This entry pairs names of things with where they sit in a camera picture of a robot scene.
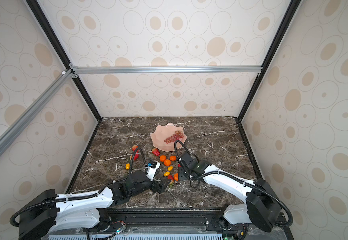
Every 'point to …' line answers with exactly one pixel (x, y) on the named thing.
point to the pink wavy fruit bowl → (163, 131)
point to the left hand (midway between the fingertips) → (169, 177)
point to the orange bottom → (176, 176)
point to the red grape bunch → (177, 135)
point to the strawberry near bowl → (155, 151)
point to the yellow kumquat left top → (127, 166)
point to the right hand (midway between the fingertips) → (182, 173)
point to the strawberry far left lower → (136, 155)
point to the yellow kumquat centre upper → (170, 168)
